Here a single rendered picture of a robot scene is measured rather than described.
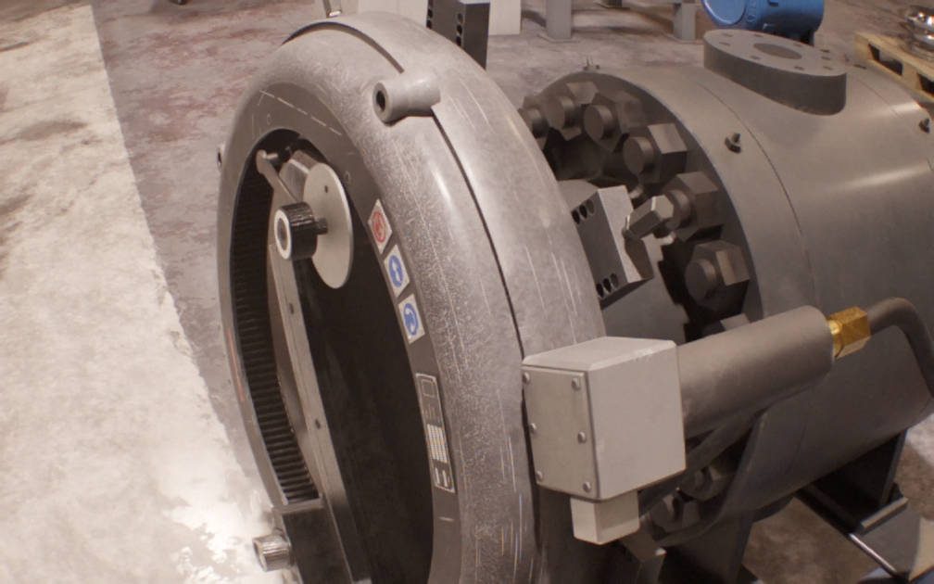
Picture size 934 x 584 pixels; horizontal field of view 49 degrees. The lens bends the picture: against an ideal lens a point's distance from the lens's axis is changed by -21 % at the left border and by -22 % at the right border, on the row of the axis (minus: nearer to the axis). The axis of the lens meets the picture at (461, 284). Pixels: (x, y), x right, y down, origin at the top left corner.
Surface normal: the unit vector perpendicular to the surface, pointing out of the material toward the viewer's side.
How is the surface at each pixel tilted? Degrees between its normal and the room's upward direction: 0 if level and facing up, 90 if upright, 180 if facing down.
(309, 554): 61
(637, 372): 68
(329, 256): 90
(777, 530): 0
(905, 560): 0
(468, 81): 24
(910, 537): 0
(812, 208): 46
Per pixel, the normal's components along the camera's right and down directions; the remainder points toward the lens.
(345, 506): -0.88, 0.18
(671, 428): 0.44, 0.01
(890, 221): 0.40, -0.23
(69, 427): 0.03, -0.90
